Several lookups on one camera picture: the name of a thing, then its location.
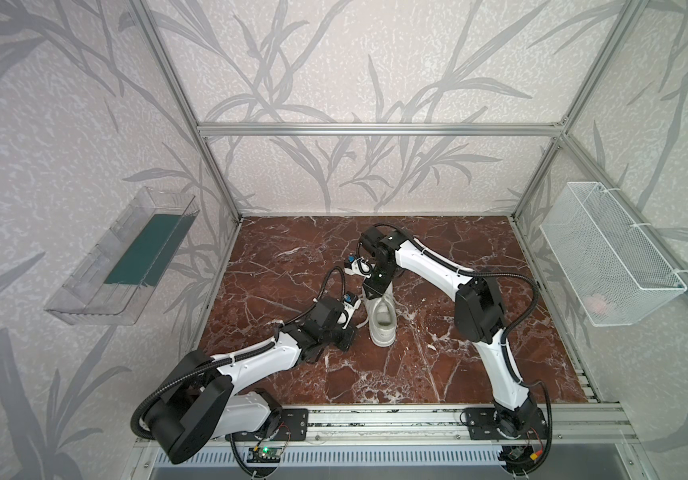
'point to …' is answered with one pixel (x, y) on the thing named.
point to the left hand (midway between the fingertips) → (359, 320)
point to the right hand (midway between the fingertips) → (371, 283)
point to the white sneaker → (382, 316)
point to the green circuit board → (263, 455)
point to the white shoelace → (363, 324)
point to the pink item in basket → (596, 303)
